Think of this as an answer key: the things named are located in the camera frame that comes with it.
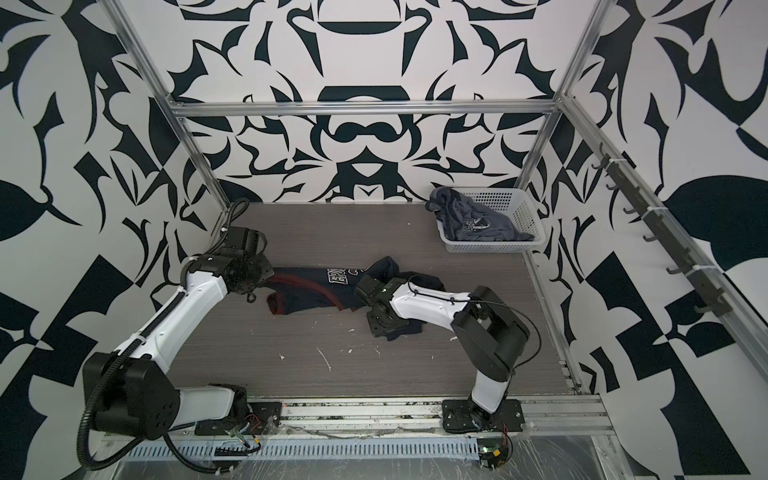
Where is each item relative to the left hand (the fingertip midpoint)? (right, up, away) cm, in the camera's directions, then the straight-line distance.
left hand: (263, 267), depth 84 cm
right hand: (+33, -17, +4) cm, 38 cm away
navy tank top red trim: (+7, -8, +7) cm, 13 cm away
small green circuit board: (+59, -42, -12) cm, 73 cm away
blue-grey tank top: (+60, +14, +20) cm, 65 cm away
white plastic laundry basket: (+83, +20, +31) cm, 90 cm away
